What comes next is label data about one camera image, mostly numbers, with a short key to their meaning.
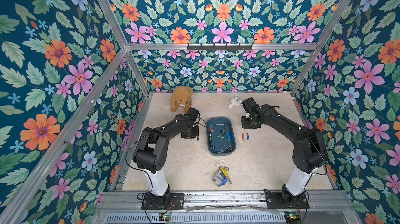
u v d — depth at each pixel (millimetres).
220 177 765
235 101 1102
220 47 932
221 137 955
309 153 473
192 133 809
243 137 960
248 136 966
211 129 984
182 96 951
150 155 478
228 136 956
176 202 738
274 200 735
